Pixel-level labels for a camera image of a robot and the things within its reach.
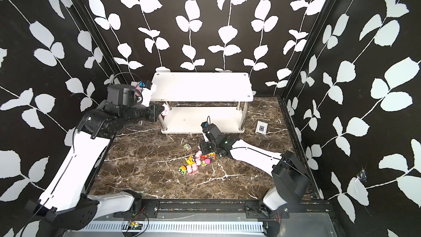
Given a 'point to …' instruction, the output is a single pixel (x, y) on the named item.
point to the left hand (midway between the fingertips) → (164, 105)
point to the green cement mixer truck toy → (182, 169)
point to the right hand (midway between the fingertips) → (200, 142)
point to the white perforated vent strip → (178, 227)
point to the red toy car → (211, 155)
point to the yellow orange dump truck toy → (191, 161)
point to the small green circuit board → (136, 225)
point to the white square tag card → (261, 128)
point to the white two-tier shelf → (195, 99)
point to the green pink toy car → (206, 162)
